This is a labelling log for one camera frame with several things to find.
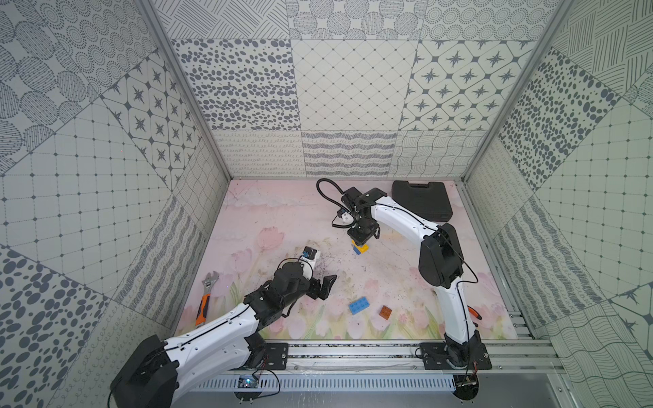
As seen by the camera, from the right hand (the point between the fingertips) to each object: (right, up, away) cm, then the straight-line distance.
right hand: (365, 240), depth 92 cm
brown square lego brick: (+5, -22, -10) cm, 25 cm away
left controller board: (-37, -37, -20) cm, 56 cm away
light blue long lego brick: (-3, -21, -9) cm, 23 cm away
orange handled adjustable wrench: (-56, -14, -4) cm, 58 cm away
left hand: (-13, -9, -13) cm, 20 cm away
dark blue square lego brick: (-3, -4, +4) cm, 6 cm away
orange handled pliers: (+35, -22, -10) cm, 43 cm away
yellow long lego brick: (-1, -3, 0) cm, 3 cm away
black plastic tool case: (+30, +15, +15) cm, 37 cm away
